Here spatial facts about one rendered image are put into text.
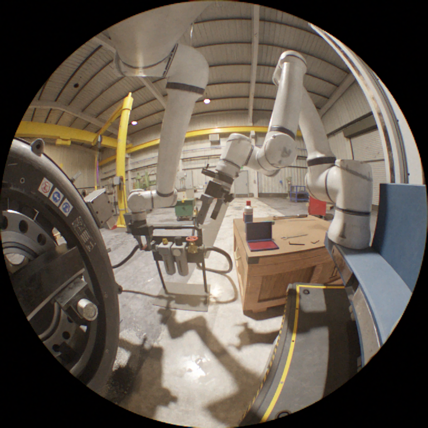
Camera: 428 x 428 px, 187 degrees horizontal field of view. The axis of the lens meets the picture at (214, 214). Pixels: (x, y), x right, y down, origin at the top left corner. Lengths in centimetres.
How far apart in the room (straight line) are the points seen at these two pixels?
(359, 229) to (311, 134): 41
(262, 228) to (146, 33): 88
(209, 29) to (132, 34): 799
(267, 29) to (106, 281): 882
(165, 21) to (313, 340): 74
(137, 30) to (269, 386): 68
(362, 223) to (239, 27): 823
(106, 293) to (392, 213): 89
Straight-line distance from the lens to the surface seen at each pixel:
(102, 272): 48
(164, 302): 109
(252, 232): 81
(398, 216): 47
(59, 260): 38
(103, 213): 52
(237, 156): 47
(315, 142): 63
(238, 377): 80
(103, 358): 59
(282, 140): 35
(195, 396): 80
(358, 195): 48
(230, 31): 830
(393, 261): 48
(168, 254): 85
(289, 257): 74
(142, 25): 19
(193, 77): 41
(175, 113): 42
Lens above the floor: 79
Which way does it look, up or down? 11 degrees down
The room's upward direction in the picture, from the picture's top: 3 degrees counter-clockwise
